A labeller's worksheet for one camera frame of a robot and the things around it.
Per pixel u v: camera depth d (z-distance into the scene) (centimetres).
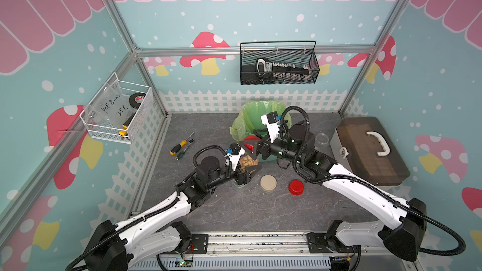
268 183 90
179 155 99
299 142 49
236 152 60
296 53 90
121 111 71
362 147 87
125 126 63
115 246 41
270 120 57
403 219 40
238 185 86
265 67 89
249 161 67
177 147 103
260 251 73
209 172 54
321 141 92
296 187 88
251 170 65
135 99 80
